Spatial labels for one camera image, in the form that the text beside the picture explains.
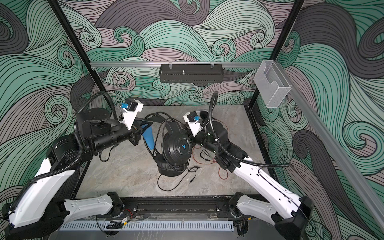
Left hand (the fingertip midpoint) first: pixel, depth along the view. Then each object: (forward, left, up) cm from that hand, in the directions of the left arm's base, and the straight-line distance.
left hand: (151, 120), depth 54 cm
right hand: (+4, -10, -9) cm, 14 cm away
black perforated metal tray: (+51, -15, -12) cm, 54 cm away
